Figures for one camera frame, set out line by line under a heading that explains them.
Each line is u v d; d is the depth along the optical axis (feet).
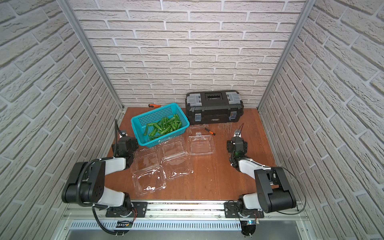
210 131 3.42
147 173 2.75
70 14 2.35
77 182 1.37
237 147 2.29
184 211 2.47
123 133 2.55
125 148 2.34
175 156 2.94
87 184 1.45
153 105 4.00
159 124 3.46
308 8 2.28
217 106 3.21
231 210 2.43
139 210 2.40
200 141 3.27
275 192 1.41
